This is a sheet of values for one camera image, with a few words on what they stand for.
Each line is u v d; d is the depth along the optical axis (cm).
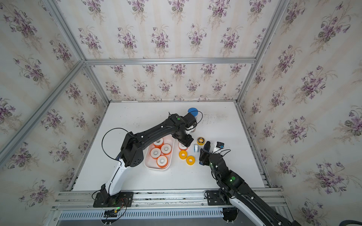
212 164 60
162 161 86
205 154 72
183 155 90
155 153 90
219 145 70
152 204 72
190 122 72
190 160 87
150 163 83
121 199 73
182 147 92
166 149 91
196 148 88
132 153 55
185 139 78
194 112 77
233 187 56
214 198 73
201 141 96
